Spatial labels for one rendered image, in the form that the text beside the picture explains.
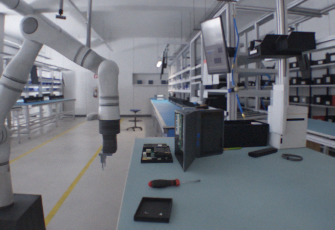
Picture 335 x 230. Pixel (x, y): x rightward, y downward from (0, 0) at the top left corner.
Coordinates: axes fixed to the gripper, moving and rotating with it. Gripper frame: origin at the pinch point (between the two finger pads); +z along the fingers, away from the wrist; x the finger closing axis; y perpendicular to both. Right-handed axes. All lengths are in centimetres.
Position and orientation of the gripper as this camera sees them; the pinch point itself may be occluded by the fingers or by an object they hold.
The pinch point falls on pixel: (103, 168)
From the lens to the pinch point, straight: 94.8
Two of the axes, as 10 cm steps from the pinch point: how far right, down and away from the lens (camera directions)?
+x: -0.9, -0.6, 9.9
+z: 0.0, 10.0, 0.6
